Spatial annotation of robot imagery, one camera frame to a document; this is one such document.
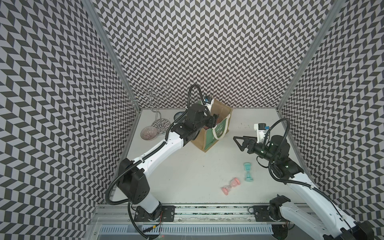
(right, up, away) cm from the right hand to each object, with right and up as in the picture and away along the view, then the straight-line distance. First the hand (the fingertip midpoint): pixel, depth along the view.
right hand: (238, 140), depth 73 cm
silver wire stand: (-46, +26, +10) cm, 54 cm away
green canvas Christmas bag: (-15, +1, +8) cm, 17 cm away
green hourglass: (+8, -22, +9) cm, 25 cm away
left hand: (-12, +14, +3) cm, 19 cm away
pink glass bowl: (-55, +1, +29) cm, 62 cm away
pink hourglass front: (0, -24, +8) cm, 25 cm away
